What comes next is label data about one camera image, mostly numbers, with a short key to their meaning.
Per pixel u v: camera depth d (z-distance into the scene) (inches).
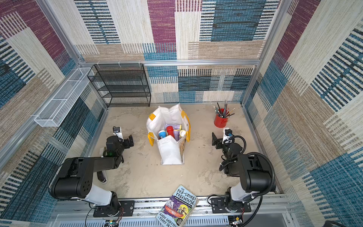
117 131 31.9
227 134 29.6
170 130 36.6
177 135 36.5
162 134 35.2
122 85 42.6
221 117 40.6
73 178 17.8
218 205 29.0
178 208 28.1
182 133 34.7
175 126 40.0
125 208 28.7
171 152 32.8
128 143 34.3
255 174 17.5
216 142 31.9
